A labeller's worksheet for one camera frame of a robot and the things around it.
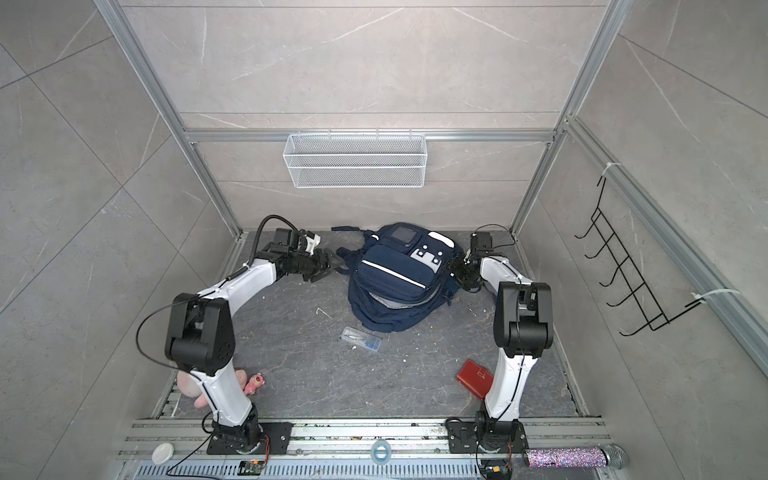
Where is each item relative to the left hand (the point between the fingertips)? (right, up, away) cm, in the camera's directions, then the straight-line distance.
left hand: (340, 261), depth 91 cm
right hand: (+36, -3, +10) cm, 37 cm away
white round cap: (-40, -47, -20) cm, 65 cm away
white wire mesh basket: (+4, +33, +4) cm, 34 cm away
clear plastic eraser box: (+7, -24, -1) cm, 25 cm away
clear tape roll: (+14, -47, -19) cm, 52 cm away
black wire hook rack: (+70, -6, -28) cm, 76 cm away
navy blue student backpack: (+19, -5, -1) cm, 20 cm away
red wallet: (+40, -33, -9) cm, 53 cm away
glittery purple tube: (+68, -45, -23) cm, 85 cm away
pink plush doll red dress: (-37, -32, -15) cm, 51 cm away
